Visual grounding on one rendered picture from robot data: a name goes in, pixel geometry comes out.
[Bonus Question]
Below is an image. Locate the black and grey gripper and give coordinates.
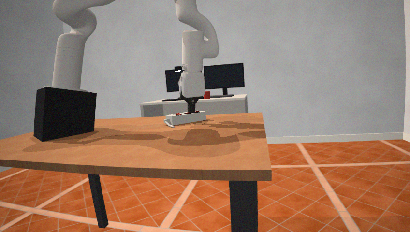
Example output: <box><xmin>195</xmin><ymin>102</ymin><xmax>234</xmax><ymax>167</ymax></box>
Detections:
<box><xmin>179</xmin><ymin>71</ymin><xmax>205</xmax><ymax>113</ymax></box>

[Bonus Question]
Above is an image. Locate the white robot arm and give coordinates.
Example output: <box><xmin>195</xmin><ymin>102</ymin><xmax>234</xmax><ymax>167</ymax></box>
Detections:
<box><xmin>45</xmin><ymin>0</ymin><xmax>219</xmax><ymax>92</ymax></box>

